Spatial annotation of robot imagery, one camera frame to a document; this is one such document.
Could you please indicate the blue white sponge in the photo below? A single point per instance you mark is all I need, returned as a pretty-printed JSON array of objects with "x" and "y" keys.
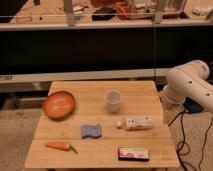
[{"x": 91, "y": 131}]

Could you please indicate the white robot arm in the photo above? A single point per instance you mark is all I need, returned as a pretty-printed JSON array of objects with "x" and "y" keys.
[{"x": 189, "y": 80}]

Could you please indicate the orange ceramic bowl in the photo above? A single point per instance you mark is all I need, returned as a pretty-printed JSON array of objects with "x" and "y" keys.
[{"x": 59, "y": 105}]

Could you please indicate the translucent plastic cup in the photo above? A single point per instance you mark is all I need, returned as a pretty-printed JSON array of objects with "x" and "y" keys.
[{"x": 113, "y": 99}]

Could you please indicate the white plastic bottle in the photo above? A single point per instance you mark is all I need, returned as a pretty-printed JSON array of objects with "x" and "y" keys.
[{"x": 135, "y": 123}]

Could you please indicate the black rectangular box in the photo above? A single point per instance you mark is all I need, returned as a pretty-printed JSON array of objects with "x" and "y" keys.
[{"x": 133, "y": 154}]

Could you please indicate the orange toy carrot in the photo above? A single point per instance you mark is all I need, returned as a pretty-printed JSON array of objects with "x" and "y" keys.
[{"x": 64, "y": 146}]

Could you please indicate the black device on floor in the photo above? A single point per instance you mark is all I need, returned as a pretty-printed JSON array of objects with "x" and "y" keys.
[{"x": 192, "y": 107}]

